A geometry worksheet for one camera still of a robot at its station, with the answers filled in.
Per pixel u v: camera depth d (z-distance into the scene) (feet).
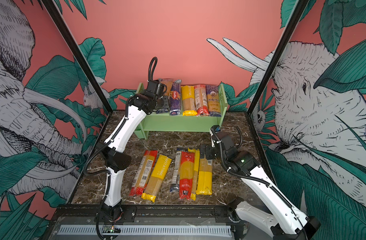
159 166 2.96
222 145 1.61
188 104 2.69
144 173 2.80
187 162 2.88
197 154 3.11
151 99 1.95
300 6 2.25
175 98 2.76
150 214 2.45
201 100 2.75
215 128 1.98
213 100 2.81
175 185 2.63
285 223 1.23
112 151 1.67
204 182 2.73
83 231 2.30
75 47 2.74
